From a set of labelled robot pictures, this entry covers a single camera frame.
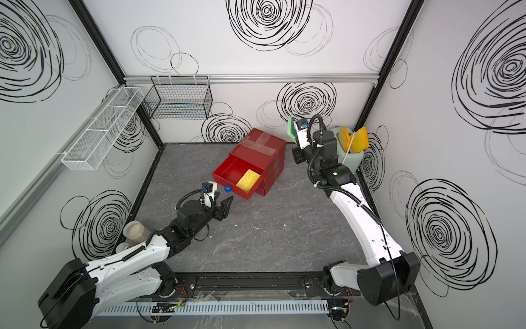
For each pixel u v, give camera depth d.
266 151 0.88
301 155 0.65
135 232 0.77
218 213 0.71
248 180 0.85
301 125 0.60
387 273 0.37
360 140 0.94
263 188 0.92
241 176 0.87
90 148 0.72
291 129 0.71
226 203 0.75
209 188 0.68
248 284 0.75
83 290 0.40
